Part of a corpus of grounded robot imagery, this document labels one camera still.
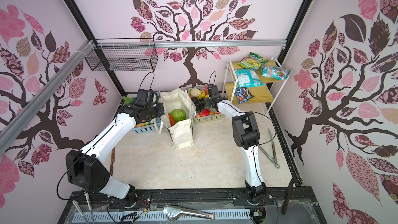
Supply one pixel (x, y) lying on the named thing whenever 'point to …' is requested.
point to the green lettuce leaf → (127, 100)
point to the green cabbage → (178, 114)
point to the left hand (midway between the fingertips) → (163, 111)
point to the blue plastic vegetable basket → (149, 129)
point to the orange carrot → (172, 120)
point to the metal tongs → (172, 212)
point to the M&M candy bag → (243, 95)
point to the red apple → (205, 112)
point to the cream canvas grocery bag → (182, 132)
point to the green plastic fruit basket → (199, 119)
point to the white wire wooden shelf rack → (269, 92)
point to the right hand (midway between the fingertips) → (212, 97)
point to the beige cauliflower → (195, 93)
